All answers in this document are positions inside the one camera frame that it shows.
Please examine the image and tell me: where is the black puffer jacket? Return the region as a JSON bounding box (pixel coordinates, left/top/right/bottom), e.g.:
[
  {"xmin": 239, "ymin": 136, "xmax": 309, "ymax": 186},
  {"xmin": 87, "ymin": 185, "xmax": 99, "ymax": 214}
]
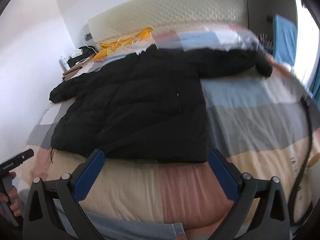
[{"xmin": 49, "ymin": 46, "xmax": 272, "ymax": 163}]

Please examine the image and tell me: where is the person's left hand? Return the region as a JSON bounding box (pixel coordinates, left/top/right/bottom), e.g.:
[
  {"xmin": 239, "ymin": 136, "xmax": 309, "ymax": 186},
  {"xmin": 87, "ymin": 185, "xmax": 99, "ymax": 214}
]
[{"xmin": 0, "ymin": 185, "xmax": 22, "ymax": 217}]

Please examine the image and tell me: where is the wooden nightstand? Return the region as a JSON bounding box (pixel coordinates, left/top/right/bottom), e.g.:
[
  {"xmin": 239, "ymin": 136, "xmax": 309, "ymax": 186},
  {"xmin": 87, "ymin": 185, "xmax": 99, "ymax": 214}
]
[{"xmin": 62, "ymin": 55, "xmax": 94, "ymax": 81}]

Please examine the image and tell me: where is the white bottle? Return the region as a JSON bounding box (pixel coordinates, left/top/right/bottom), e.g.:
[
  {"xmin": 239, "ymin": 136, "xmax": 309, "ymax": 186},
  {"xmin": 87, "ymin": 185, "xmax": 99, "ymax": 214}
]
[{"xmin": 60, "ymin": 56, "xmax": 69, "ymax": 70}]

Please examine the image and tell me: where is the blue curtain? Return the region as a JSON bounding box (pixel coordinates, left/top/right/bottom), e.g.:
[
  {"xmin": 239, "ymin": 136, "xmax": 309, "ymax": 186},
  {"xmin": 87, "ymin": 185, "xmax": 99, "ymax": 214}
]
[{"xmin": 310, "ymin": 64, "xmax": 320, "ymax": 104}]

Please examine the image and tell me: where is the white phone on nightstand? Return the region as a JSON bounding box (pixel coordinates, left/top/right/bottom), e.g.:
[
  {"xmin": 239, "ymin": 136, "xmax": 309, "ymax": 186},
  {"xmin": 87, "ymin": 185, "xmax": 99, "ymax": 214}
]
[{"xmin": 75, "ymin": 58, "xmax": 89, "ymax": 66}]

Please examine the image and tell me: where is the white box on nightstand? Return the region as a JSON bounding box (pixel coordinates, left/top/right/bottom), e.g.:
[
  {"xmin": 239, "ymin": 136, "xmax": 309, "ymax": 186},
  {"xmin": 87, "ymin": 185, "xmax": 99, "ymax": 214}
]
[{"xmin": 71, "ymin": 48, "xmax": 83, "ymax": 58}]

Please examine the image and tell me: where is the black bag on nightstand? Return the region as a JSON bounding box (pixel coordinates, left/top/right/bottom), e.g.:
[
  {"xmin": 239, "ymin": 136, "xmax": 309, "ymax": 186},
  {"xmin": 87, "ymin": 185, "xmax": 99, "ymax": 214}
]
[{"xmin": 67, "ymin": 46, "xmax": 97, "ymax": 68}]

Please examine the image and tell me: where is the yellow pillow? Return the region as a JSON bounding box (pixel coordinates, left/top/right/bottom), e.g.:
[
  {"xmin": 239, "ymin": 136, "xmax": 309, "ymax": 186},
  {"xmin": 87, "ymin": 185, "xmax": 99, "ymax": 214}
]
[{"xmin": 93, "ymin": 26, "xmax": 153, "ymax": 61}]

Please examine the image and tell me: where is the blue towel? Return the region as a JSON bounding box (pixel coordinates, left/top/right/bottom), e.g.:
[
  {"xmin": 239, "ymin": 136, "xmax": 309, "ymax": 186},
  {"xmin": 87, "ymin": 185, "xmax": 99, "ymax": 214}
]
[{"xmin": 273, "ymin": 15, "xmax": 297, "ymax": 67}]

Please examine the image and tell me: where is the cream quilted headboard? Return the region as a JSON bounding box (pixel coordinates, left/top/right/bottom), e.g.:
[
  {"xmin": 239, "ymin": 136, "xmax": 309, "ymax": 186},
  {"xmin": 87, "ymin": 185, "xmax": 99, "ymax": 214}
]
[{"xmin": 88, "ymin": 0, "xmax": 248, "ymax": 43}]

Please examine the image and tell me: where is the grey wardrobe cabinet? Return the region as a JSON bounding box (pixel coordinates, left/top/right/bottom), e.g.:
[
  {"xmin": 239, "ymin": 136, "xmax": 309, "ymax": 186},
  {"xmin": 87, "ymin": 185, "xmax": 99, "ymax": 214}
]
[{"xmin": 247, "ymin": 0, "xmax": 297, "ymax": 54}]

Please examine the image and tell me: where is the black cable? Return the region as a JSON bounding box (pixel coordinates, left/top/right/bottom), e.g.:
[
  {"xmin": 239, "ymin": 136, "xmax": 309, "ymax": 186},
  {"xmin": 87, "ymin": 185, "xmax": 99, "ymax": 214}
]
[{"xmin": 287, "ymin": 94, "xmax": 316, "ymax": 228}]

